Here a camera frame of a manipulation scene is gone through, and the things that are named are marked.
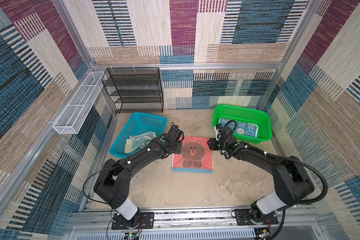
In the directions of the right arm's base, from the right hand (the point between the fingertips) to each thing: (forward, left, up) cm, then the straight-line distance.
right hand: (211, 143), depth 92 cm
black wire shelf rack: (+41, +50, +11) cm, 66 cm away
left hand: (-2, +21, +3) cm, 21 cm away
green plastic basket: (+28, -32, -5) cm, 43 cm away
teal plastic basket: (+22, +49, -5) cm, 54 cm away
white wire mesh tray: (0, +69, +26) cm, 74 cm away
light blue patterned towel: (+14, -25, -4) cm, 29 cm away
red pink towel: (-4, +9, -8) cm, 13 cm away
